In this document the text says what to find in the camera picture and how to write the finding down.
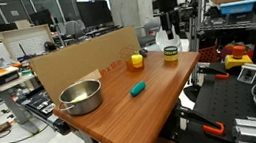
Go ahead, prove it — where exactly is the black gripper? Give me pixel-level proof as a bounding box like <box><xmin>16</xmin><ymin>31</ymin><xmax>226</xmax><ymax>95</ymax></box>
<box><xmin>159</xmin><ymin>10</ymin><xmax>178</xmax><ymax>41</ymax></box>

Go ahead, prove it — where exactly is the yellow lidded jar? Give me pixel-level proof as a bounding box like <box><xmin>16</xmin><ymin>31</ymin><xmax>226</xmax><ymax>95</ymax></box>
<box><xmin>162</xmin><ymin>44</ymin><xmax>181</xmax><ymax>63</ymax></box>

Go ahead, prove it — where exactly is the white plastic chair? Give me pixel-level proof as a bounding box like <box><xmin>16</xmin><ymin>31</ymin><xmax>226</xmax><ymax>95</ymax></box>
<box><xmin>153</xmin><ymin>23</ymin><xmax>184</xmax><ymax>56</ymax></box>

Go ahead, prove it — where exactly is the small dark object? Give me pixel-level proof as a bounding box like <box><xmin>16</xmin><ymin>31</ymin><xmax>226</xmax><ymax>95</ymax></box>
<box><xmin>138</xmin><ymin>47</ymin><xmax>150</xmax><ymax>60</ymax></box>

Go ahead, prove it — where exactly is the yellow toy bell pepper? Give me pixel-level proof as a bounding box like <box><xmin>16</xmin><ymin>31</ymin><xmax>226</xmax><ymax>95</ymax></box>
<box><xmin>129</xmin><ymin>49</ymin><xmax>146</xmax><ymax>70</ymax></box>

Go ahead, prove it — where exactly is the red plastic crate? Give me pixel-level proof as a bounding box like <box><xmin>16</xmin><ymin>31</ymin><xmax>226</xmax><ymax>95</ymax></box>
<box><xmin>196</xmin><ymin>44</ymin><xmax>222</xmax><ymax>66</ymax></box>

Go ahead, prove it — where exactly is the teal oblong capsule object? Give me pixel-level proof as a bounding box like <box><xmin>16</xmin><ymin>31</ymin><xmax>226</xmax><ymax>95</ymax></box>
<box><xmin>128</xmin><ymin>80</ymin><xmax>148</xmax><ymax>98</ymax></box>

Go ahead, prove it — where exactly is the yellow red emergency stop button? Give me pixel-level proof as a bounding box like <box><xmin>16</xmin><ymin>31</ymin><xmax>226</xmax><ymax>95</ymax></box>
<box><xmin>221</xmin><ymin>43</ymin><xmax>254</xmax><ymax>71</ymax></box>

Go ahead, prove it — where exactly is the blue plastic bin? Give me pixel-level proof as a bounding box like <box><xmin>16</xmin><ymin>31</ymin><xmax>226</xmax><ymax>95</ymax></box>
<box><xmin>217</xmin><ymin>0</ymin><xmax>256</xmax><ymax>17</ymax></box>

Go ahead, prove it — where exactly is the black computer monitor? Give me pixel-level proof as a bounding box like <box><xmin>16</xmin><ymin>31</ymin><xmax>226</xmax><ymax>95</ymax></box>
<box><xmin>28</xmin><ymin>7</ymin><xmax>56</xmax><ymax>29</ymax></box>
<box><xmin>76</xmin><ymin>0</ymin><xmax>115</xmax><ymax>30</ymax></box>

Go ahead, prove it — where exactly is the black perforated breadboard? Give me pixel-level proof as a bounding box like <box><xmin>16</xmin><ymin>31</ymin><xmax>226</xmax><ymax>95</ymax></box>
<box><xmin>164</xmin><ymin>57</ymin><xmax>256</xmax><ymax>143</ymax></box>

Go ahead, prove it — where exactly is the large cardboard sheet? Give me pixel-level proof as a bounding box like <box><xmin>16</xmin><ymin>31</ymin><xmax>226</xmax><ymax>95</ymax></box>
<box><xmin>26</xmin><ymin>25</ymin><xmax>148</xmax><ymax>109</ymax></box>

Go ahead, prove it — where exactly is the grey office chair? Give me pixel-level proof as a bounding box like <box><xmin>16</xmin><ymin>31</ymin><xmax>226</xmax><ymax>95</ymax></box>
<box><xmin>59</xmin><ymin>18</ymin><xmax>88</xmax><ymax>46</ymax></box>

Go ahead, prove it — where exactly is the stainless steel pot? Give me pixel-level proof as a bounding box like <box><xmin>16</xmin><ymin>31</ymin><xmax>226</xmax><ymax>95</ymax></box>
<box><xmin>55</xmin><ymin>76</ymin><xmax>106</xmax><ymax>119</ymax></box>

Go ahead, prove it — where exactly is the white pegboard panel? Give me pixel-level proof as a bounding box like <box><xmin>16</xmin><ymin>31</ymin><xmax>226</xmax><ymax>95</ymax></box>
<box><xmin>0</xmin><ymin>23</ymin><xmax>57</xmax><ymax>65</ymax></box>

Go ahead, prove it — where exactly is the black labelled equipment box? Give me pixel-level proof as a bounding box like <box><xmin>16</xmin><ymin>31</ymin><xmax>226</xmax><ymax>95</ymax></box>
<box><xmin>15</xmin><ymin>85</ymin><xmax>59</xmax><ymax>125</ymax></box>

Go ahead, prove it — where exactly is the grey side table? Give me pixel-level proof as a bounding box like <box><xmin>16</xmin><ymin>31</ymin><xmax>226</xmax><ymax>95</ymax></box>
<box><xmin>0</xmin><ymin>69</ymin><xmax>47</xmax><ymax>140</ymax></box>

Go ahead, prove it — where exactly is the brown floor power box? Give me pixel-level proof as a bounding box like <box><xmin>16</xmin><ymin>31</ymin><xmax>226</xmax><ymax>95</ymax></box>
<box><xmin>0</xmin><ymin>120</ymin><xmax>14</xmax><ymax>136</ymax></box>

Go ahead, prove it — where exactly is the black clamp orange handle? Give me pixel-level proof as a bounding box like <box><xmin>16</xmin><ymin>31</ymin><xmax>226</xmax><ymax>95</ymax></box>
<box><xmin>197</xmin><ymin>62</ymin><xmax>231</xmax><ymax>84</ymax></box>
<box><xmin>174</xmin><ymin>100</ymin><xmax>227</xmax><ymax>143</ymax></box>

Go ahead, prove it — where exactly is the metal wire shelf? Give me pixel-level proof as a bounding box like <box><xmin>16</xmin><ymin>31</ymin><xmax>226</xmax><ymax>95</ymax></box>
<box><xmin>194</xmin><ymin>9</ymin><xmax>256</xmax><ymax>42</ymax></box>

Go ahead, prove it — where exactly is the black floor cable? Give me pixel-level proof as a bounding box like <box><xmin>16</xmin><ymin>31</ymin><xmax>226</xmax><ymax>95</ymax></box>
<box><xmin>0</xmin><ymin>122</ymin><xmax>52</xmax><ymax>143</ymax></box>

